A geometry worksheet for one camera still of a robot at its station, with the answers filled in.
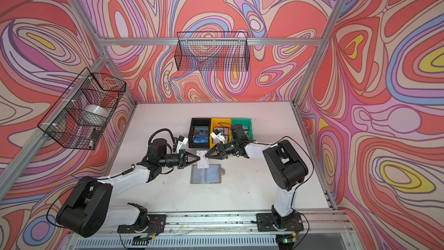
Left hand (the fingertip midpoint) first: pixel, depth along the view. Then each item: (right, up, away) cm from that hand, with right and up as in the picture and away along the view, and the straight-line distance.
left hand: (199, 159), depth 78 cm
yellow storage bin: (+9, +17, +2) cm, 19 cm away
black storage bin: (-4, +14, +27) cm, 30 cm away
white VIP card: (+2, -1, +2) cm, 3 cm away
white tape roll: (-42, +21, -8) cm, 48 cm away
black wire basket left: (-52, +17, -12) cm, 56 cm away
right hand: (+4, -1, +3) cm, 5 cm away
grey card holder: (+5, -10, +8) cm, 14 cm away
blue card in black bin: (-2, +6, +20) cm, 21 cm away
